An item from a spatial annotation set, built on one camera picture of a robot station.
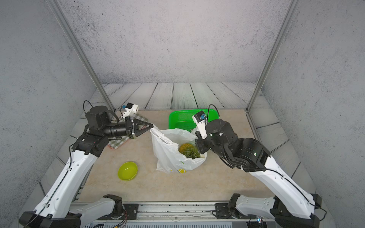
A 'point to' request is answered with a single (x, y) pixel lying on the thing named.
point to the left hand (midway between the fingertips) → (152, 128)
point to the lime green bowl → (127, 171)
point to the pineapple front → (189, 150)
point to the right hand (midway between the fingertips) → (197, 133)
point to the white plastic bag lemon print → (167, 144)
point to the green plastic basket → (182, 118)
